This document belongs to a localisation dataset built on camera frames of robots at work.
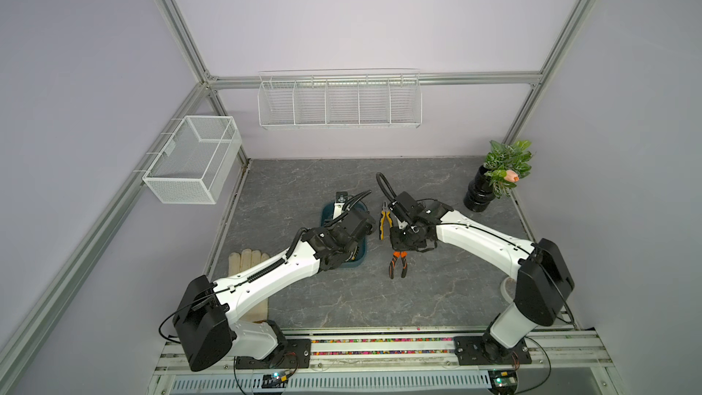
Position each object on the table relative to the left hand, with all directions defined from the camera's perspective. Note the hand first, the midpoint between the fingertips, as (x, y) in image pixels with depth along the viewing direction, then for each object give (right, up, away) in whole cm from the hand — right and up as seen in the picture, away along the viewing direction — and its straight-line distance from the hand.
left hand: (347, 225), depth 79 cm
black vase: (+47, +9, +17) cm, 51 cm away
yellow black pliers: (+10, +4, -9) cm, 15 cm away
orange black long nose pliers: (+15, -10, +3) cm, 18 cm away
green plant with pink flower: (+50, +18, +6) cm, 53 cm away
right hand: (+15, -6, +5) cm, 17 cm away
